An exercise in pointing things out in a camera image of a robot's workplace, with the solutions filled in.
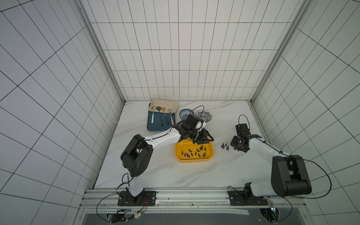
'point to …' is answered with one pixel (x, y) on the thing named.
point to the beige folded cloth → (167, 104)
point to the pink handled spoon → (169, 110)
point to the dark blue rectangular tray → (157, 125)
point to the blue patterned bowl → (184, 113)
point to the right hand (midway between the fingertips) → (230, 142)
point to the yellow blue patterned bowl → (204, 115)
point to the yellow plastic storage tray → (186, 151)
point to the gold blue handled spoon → (163, 109)
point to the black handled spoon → (158, 108)
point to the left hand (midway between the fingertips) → (209, 142)
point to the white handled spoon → (153, 108)
